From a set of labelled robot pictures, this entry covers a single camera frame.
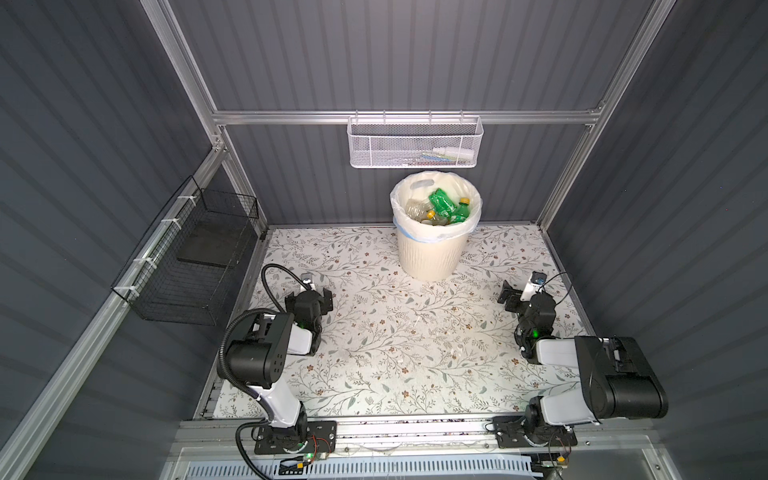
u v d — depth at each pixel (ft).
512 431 2.42
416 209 3.22
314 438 2.38
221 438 2.48
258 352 1.58
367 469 2.53
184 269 2.42
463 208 3.13
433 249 2.98
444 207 3.25
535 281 2.55
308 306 2.42
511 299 2.71
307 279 2.77
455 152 3.01
